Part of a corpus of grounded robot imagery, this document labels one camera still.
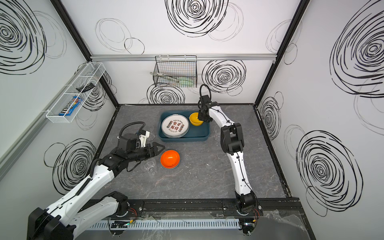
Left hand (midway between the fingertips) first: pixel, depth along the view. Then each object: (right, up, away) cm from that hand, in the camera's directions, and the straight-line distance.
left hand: (162, 149), depth 77 cm
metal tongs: (+3, +40, +10) cm, 41 cm away
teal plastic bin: (+21, +6, +28) cm, 36 cm away
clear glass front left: (-10, -12, +11) cm, 19 cm away
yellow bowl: (+16, +15, +31) cm, 38 cm away
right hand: (+21, +17, +30) cm, 40 cm away
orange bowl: (+2, -8, +10) cm, 13 cm away
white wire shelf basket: (-46, +33, +4) cm, 57 cm away
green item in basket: (+12, +38, +10) cm, 41 cm away
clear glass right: (+32, +6, +23) cm, 40 cm away
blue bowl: (+2, -13, +8) cm, 15 cm away
